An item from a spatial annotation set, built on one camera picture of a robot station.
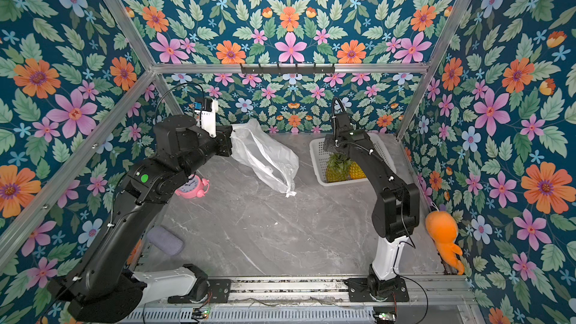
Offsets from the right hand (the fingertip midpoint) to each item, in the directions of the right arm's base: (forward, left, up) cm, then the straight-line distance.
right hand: (345, 142), depth 90 cm
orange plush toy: (-30, -34, -14) cm, 48 cm away
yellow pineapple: (-6, -5, -11) cm, 14 cm away
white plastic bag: (-16, +28, +6) cm, 33 cm away
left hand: (-18, +35, +25) cm, 46 cm away
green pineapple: (-10, +3, -4) cm, 11 cm away
